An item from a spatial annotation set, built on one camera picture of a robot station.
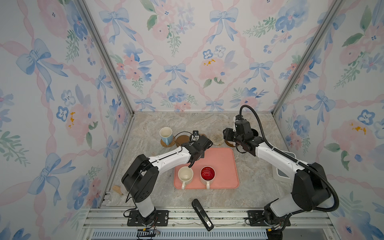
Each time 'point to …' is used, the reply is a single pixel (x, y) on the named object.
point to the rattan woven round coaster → (163, 143)
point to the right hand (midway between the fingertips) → (226, 130)
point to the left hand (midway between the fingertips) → (198, 148)
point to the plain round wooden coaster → (181, 139)
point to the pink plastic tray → (225, 162)
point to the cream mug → (185, 175)
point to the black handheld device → (202, 214)
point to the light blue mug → (166, 135)
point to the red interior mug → (207, 175)
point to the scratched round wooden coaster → (228, 144)
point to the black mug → (255, 132)
